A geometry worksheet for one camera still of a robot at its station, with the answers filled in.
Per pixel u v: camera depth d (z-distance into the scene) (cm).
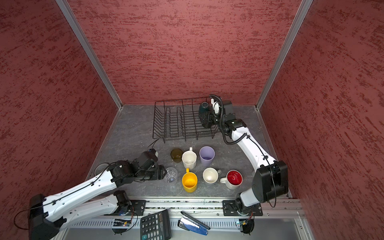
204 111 106
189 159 87
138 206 75
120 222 73
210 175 83
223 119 62
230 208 74
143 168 57
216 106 73
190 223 69
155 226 68
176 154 91
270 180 42
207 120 72
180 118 107
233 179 82
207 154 85
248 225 71
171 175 85
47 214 40
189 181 83
